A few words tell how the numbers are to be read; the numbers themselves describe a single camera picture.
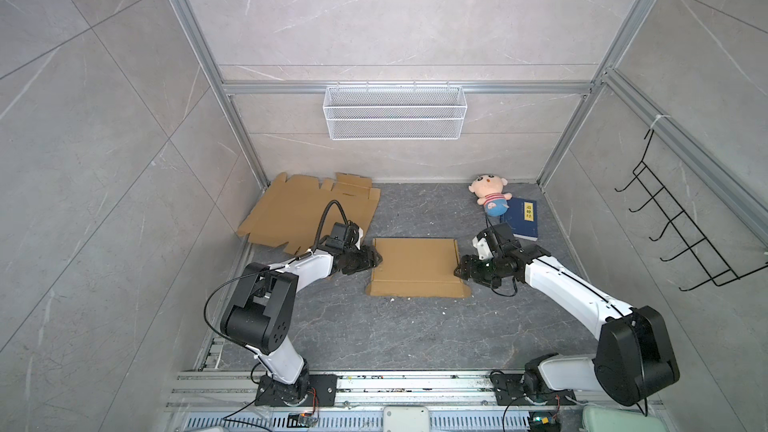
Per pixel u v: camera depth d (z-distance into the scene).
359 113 1.01
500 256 0.67
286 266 0.53
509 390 0.73
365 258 0.83
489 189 1.10
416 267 0.95
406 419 0.69
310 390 0.73
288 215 1.23
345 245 0.77
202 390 0.75
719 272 0.58
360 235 0.90
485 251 0.76
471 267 0.76
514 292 0.70
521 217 1.07
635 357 0.41
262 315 0.46
